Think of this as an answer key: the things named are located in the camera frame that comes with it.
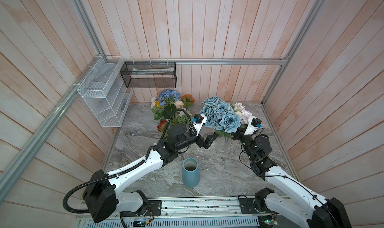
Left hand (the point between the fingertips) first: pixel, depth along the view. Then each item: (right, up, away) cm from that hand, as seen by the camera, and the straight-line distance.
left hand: (211, 131), depth 69 cm
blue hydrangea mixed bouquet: (-29, +15, +42) cm, 53 cm away
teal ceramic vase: (-10, -18, -4) cm, 21 cm away
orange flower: (-11, +20, +47) cm, 52 cm away
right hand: (+13, +5, +6) cm, 15 cm away
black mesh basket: (-39, +37, +35) cm, 64 cm away
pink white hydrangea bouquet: (+15, +10, +6) cm, 19 cm away
